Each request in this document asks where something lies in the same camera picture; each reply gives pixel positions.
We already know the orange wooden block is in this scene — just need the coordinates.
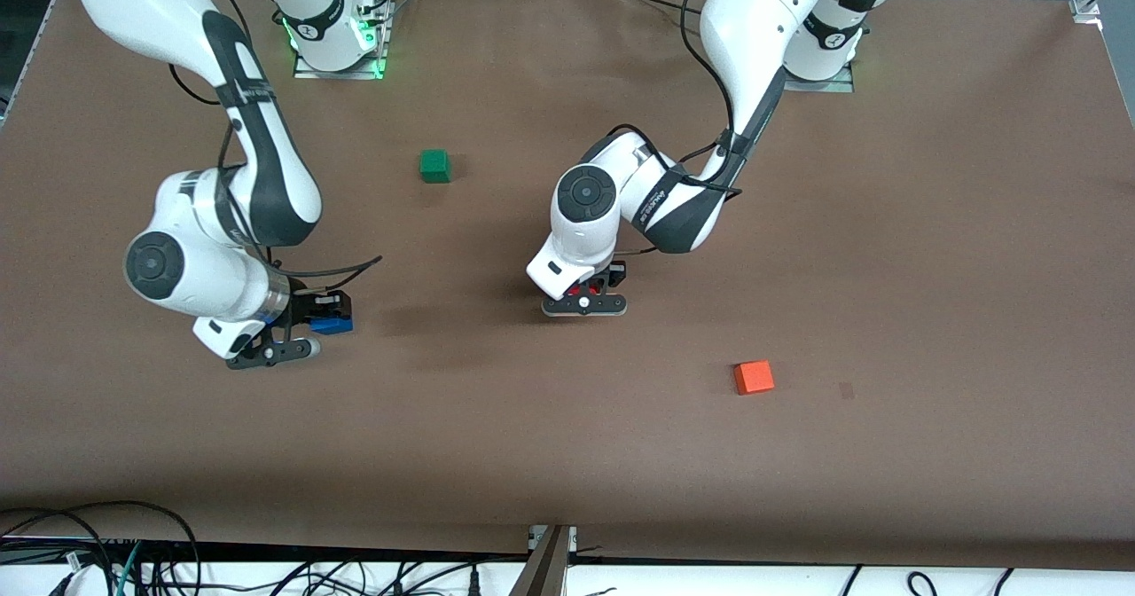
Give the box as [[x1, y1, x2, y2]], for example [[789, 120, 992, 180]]
[[733, 360, 776, 396]]

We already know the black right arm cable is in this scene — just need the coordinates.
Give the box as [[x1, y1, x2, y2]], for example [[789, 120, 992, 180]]
[[167, 0, 384, 282]]

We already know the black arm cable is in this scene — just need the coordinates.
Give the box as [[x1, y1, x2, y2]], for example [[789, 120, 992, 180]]
[[167, 0, 384, 282], [606, 0, 744, 255]]

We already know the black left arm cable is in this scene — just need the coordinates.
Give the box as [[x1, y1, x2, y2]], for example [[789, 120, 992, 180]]
[[606, 0, 744, 255]]

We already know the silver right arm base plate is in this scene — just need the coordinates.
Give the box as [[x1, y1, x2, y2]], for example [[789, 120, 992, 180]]
[[293, 0, 394, 81]]

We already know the large looped black cable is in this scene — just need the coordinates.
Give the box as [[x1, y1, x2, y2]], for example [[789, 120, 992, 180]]
[[0, 500, 203, 596]]

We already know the silver pole bracket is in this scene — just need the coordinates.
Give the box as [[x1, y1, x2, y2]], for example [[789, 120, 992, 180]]
[[528, 525, 578, 554]]

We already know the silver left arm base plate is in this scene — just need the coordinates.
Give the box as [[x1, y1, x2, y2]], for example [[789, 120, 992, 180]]
[[785, 64, 856, 93]]

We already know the grey camera pole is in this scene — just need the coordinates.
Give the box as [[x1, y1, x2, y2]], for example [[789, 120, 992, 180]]
[[509, 527, 573, 596]]

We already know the green cable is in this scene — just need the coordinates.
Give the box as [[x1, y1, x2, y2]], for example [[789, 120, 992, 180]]
[[113, 541, 145, 596]]

